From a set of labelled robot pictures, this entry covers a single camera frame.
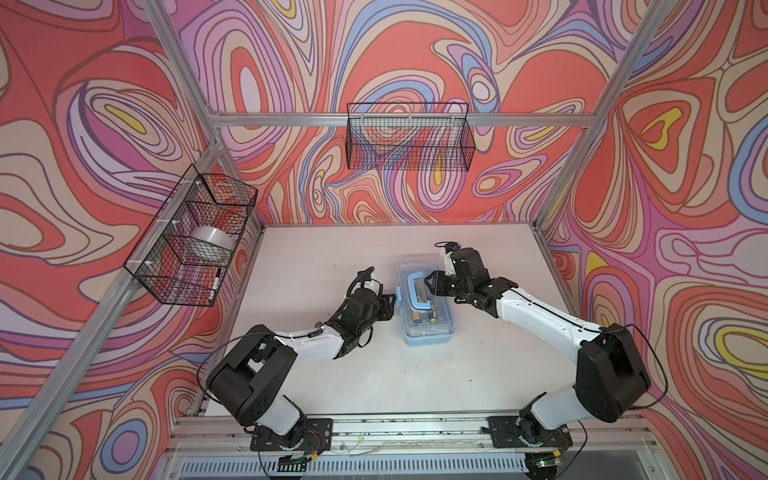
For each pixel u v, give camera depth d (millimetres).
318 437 720
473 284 650
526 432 658
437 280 752
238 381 454
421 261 934
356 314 682
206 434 750
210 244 697
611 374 430
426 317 842
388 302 808
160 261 666
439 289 754
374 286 790
